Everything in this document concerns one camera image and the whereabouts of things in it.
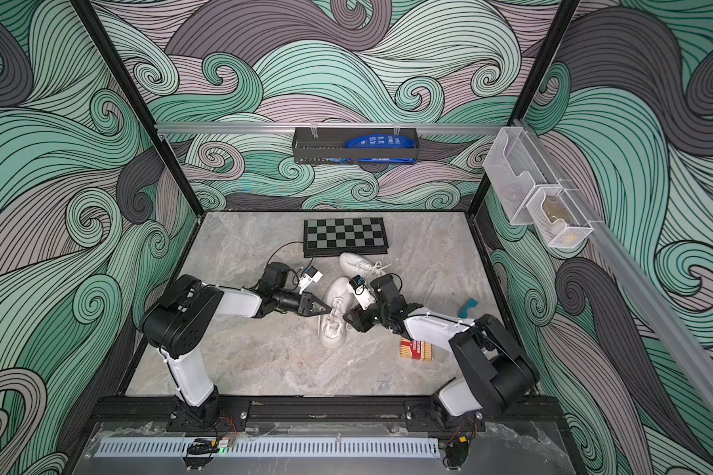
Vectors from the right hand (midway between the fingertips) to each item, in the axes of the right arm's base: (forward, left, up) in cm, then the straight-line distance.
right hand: (353, 312), depth 88 cm
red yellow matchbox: (-11, -18, -2) cm, 21 cm away
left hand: (-1, +7, +4) cm, 8 cm away
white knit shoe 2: (-5, +6, +3) cm, 8 cm away
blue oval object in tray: (+43, -9, +32) cm, 55 cm away
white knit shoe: (+18, 0, 0) cm, 18 cm away
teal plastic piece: (+2, -35, -4) cm, 35 cm away
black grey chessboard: (+30, +8, 0) cm, 31 cm away
